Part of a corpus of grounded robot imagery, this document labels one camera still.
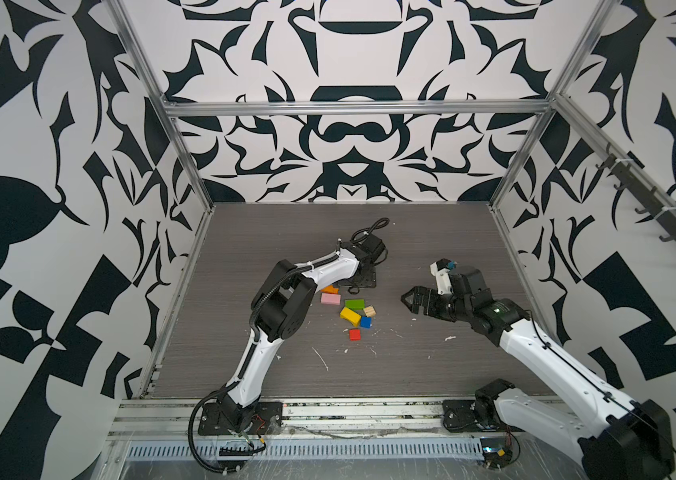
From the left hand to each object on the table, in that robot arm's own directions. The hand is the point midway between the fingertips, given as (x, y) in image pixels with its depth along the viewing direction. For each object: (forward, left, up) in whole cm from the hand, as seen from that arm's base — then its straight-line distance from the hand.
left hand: (360, 274), depth 98 cm
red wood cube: (-19, +3, -1) cm, 19 cm away
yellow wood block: (-14, +4, 0) cm, 15 cm away
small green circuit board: (-47, -28, -3) cm, 55 cm away
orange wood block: (-5, +10, 0) cm, 11 cm away
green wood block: (-9, +2, -2) cm, 10 cm away
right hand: (-15, -13, +12) cm, 23 cm away
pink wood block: (-7, +10, -1) cm, 12 cm away
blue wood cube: (-15, -1, -2) cm, 15 cm away
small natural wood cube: (-12, -2, -1) cm, 12 cm away
